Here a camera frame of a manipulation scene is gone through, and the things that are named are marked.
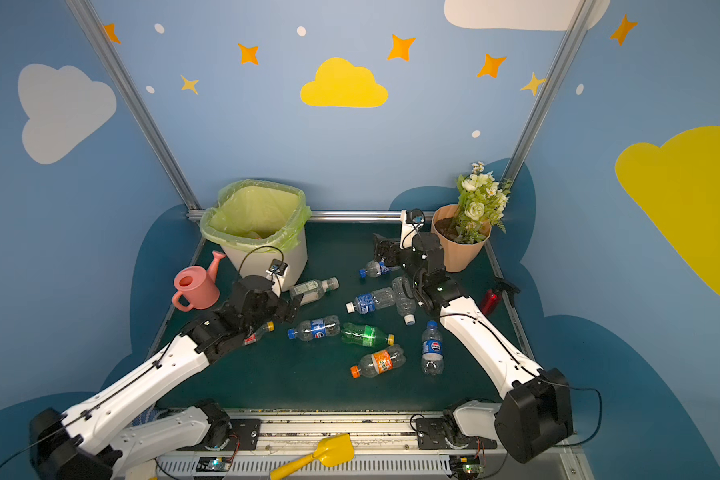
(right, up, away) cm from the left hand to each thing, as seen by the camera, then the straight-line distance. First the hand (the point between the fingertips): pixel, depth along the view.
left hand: (288, 288), depth 77 cm
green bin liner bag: (-17, +23, +22) cm, 36 cm away
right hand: (+27, +15, 0) cm, 31 cm away
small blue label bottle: (+24, +4, +28) cm, 37 cm away
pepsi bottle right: (+40, -22, +9) cm, 46 cm away
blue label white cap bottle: (+22, -6, +17) cm, 28 cm away
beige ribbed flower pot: (+53, +14, +20) cm, 58 cm away
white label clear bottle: (+3, -3, +22) cm, 22 cm away
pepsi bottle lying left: (+3, -14, +13) cm, 20 cm away
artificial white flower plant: (+56, +25, +14) cm, 63 cm away
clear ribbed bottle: (+33, -7, +16) cm, 37 cm away
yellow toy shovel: (+12, -39, -5) cm, 41 cm away
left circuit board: (-16, -42, -6) cm, 45 cm away
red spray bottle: (+59, -3, +12) cm, 61 cm away
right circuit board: (+45, -43, -5) cm, 62 cm away
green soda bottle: (+20, -16, +14) cm, 29 cm away
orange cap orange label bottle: (+24, -21, +5) cm, 33 cm away
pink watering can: (-31, 0, +13) cm, 34 cm away
